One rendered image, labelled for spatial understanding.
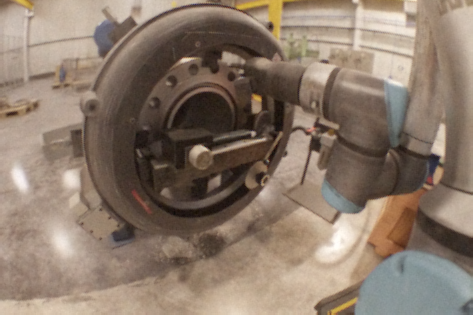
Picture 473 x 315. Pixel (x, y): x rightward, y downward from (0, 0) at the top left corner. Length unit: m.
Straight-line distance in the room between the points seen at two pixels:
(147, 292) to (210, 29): 0.94
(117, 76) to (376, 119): 0.43
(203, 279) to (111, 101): 0.77
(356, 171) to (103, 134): 0.44
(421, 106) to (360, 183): 0.17
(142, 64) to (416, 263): 0.46
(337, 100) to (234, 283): 0.82
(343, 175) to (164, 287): 0.81
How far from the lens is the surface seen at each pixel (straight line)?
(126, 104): 0.42
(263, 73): 0.38
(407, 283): 0.17
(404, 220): 1.16
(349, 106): 0.29
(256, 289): 0.93
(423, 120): 0.38
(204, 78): 0.63
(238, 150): 0.60
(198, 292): 0.91
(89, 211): 0.56
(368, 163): 0.30
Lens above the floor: 0.83
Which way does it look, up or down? 22 degrees down
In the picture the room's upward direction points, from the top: 5 degrees clockwise
